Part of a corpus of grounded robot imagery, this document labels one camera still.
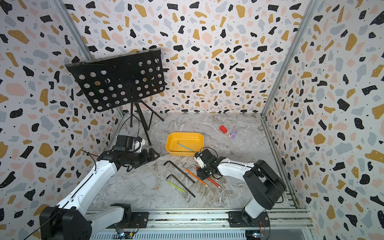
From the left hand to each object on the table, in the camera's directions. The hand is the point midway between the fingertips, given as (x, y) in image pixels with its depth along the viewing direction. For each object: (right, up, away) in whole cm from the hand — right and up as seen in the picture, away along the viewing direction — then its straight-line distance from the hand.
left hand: (154, 157), depth 81 cm
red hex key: (+33, -16, +5) cm, 37 cm away
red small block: (+42, +15, +30) cm, 54 cm away
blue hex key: (+8, +5, +25) cm, 27 cm away
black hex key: (+14, -16, +5) cm, 22 cm away
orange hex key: (+22, -13, +7) cm, 27 cm away
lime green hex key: (+11, -18, +5) cm, 21 cm away
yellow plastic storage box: (+13, +4, +25) cm, 28 cm away
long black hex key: (+5, -6, +14) cm, 16 cm away
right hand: (+25, -12, +9) cm, 29 cm away
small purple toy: (+48, +11, +26) cm, 56 cm away
